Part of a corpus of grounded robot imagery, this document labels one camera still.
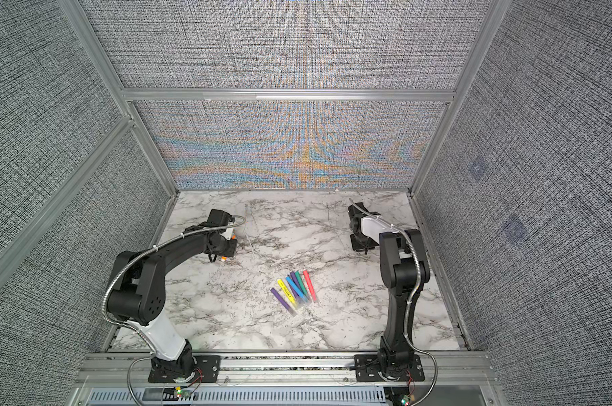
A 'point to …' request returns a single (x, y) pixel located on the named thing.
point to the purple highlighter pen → (281, 300)
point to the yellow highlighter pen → (287, 292)
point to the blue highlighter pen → (297, 289)
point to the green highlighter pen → (302, 285)
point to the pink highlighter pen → (310, 285)
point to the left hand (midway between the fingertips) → (228, 244)
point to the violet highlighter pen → (293, 278)
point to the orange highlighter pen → (224, 258)
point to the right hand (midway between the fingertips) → (367, 241)
